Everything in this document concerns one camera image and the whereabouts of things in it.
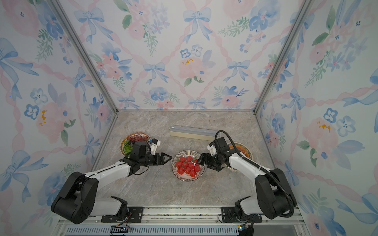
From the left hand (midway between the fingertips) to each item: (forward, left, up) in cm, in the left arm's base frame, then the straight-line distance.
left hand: (168, 157), depth 86 cm
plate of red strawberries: (-3, -9, -5) cm, 10 cm away
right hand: (-3, -20, -2) cm, 20 cm away
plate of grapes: (+13, +29, -4) cm, 32 cm away
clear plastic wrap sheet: (-14, -29, +19) cm, 37 cm away
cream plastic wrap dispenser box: (+19, -14, -1) cm, 23 cm away
